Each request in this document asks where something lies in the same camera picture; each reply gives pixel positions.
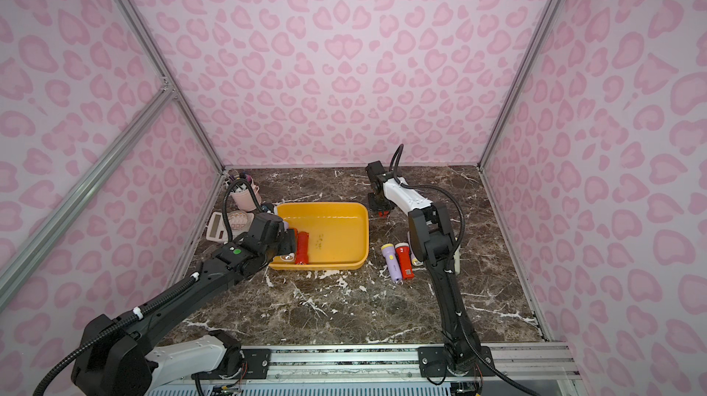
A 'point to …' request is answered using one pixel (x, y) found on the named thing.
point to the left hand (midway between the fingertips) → (287, 233)
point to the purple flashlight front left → (388, 251)
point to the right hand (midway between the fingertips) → (383, 204)
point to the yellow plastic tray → (338, 234)
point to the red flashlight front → (405, 261)
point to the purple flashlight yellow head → (413, 258)
